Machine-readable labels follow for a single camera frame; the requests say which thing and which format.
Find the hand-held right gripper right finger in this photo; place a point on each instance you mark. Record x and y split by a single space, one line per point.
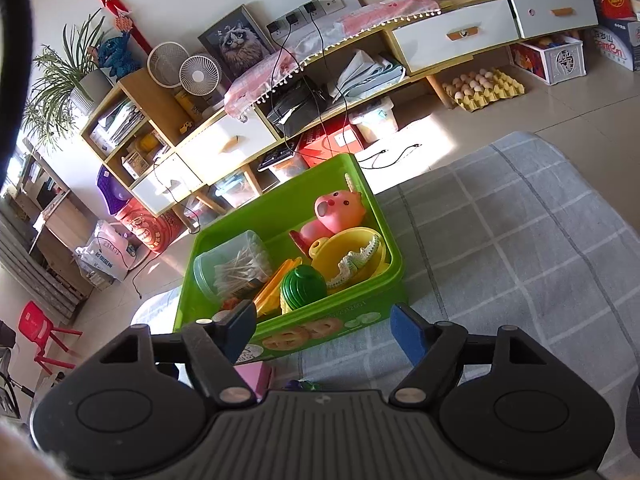
407 332

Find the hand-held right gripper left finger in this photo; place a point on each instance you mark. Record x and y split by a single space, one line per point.
242 322

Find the orange toy plate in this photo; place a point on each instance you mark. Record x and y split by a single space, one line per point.
272 290

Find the clear cotton swab jar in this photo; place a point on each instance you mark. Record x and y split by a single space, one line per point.
235 270

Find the green plastic storage box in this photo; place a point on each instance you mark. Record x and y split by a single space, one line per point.
355 310

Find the yellow green toy corn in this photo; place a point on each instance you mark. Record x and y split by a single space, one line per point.
302 287

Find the yellow toy pot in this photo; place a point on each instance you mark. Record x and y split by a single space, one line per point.
330 255

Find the pink rubber animal toy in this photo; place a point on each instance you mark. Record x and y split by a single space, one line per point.
340 210

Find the small pink box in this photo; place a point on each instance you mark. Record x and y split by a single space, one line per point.
255 380

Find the purple toy grapes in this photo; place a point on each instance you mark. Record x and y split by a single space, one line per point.
300 386

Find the grey checked blanket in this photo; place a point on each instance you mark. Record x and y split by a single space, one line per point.
500 260

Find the clear plastic storage box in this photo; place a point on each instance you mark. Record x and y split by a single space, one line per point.
235 190
375 122

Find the orange red sack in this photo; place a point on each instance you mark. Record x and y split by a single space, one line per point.
147 227

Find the white plastic bag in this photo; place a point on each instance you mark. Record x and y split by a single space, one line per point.
102 252

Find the black keyboard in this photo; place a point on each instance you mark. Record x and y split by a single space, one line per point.
275 157

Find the purple plastic stool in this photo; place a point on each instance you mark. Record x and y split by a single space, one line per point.
112 190

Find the small cardboard box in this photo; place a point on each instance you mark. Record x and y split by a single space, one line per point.
135 165

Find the flat red box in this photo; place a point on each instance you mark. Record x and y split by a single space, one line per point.
325 147

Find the small yellow toy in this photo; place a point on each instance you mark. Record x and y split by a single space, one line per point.
147 142

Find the red plastic chair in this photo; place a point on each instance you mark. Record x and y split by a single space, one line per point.
37 325

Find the black bag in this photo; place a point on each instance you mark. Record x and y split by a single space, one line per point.
295 107

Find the wooden desk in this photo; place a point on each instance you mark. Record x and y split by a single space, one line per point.
45 220

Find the yellow carton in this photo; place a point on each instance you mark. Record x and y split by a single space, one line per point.
186 105

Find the stack of documents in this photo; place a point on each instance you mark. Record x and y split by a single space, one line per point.
117 125

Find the small white desk fan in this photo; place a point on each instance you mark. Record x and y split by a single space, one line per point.
200 76

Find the wooden shelf unit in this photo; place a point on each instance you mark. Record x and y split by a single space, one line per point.
150 90

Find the yellow egg tray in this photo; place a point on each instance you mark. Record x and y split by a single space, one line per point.
482 87

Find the beige fuzzy cloth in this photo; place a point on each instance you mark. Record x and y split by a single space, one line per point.
22 455

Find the folded pale cloth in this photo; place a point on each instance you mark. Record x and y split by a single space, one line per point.
367 75

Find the round white fan guard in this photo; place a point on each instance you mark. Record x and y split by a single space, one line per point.
165 62

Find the white plant pot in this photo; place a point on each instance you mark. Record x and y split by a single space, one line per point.
90 91

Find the framed cat picture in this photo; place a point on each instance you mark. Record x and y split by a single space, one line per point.
240 45

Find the blue stuffed toy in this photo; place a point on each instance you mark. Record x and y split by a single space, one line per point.
117 57

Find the black charger plug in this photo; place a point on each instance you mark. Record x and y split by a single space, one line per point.
293 18
276 26
311 8

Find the wooden TV cabinet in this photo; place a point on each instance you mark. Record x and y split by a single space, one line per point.
380 35

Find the white plastic crate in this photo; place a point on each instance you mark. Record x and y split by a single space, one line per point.
555 62

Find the green potted plant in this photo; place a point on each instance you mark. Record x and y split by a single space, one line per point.
55 75

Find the white blue carton box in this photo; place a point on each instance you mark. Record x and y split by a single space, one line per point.
617 45

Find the white wall outlet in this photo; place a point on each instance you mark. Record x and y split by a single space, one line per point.
334 1
270 32
317 14
299 24

